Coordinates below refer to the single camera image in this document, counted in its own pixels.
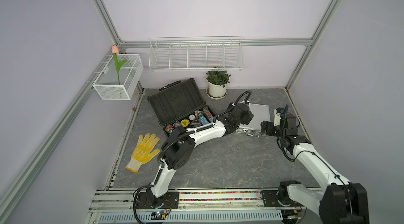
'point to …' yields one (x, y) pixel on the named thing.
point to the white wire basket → (119, 77)
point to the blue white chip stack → (208, 114)
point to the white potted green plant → (218, 81)
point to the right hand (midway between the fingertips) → (268, 123)
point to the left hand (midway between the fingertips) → (244, 108)
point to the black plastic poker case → (176, 102)
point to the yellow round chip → (184, 123)
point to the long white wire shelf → (196, 53)
